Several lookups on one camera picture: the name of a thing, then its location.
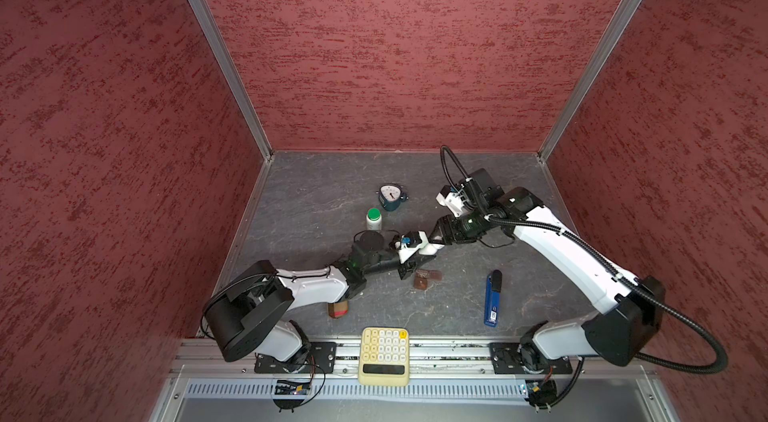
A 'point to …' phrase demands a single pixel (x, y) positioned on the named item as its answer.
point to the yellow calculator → (384, 356)
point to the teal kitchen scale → (390, 196)
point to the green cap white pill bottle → (373, 219)
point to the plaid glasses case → (337, 309)
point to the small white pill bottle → (430, 249)
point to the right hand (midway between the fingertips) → (438, 245)
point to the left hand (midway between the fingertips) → (430, 252)
